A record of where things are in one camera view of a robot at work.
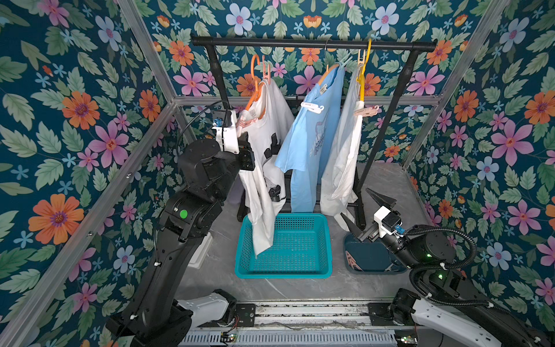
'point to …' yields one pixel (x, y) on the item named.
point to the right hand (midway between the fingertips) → (362, 194)
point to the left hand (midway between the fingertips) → (245, 132)
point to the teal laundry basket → (301, 249)
